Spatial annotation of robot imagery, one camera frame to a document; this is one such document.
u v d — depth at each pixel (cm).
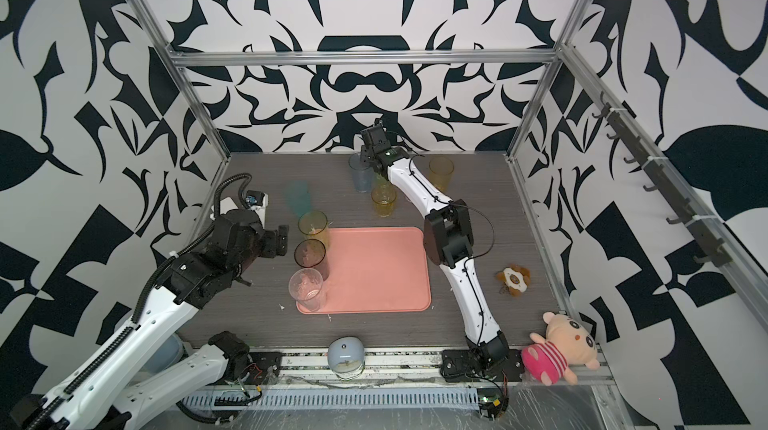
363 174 104
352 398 71
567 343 72
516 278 87
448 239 61
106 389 40
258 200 63
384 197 102
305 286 83
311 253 86
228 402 73
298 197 107
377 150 78
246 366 69
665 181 55
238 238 53
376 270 90
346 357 69
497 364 67
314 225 84
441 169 98
